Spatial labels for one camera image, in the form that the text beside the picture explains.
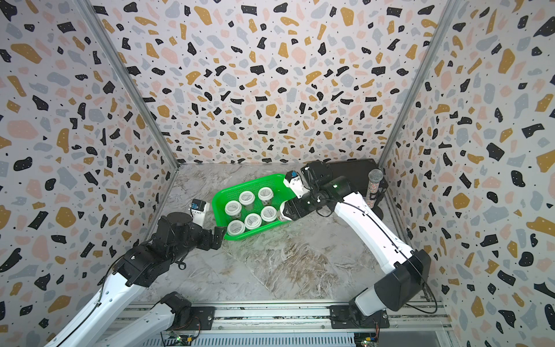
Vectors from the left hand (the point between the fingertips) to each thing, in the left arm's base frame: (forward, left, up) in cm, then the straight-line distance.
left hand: (216, 224), depth 72 cm
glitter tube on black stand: (+16, -59, 0) cm, 61 cm away
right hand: (+5, -25, +1) cm, 26 cm away
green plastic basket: (+19, -5, -18) cm, 27 cm away
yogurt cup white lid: (+2, -22, +1) cm, 22 cm away
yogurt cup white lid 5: (+7, -3, -15) cm, 17 cm away
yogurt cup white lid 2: (+17, 0, -16) cm, 23 cm away
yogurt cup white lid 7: (+14, -16, -16) cm, 26 cm away
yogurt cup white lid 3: (+23, -5, -16) cm, 28 cm away
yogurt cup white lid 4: (+25, -14, -16) cm, 32 cm away
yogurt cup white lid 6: (+10, -9, -16) cm, 21 cm away
